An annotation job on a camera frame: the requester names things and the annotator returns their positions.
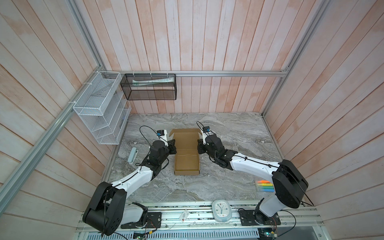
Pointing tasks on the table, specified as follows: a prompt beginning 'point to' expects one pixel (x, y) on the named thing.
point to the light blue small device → (132, 155)
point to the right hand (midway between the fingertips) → (197, 140)
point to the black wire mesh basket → (149, 86)
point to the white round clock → (222, 210)
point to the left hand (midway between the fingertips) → (175, 142)
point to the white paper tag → (184, 215)
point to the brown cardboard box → (186, 157)
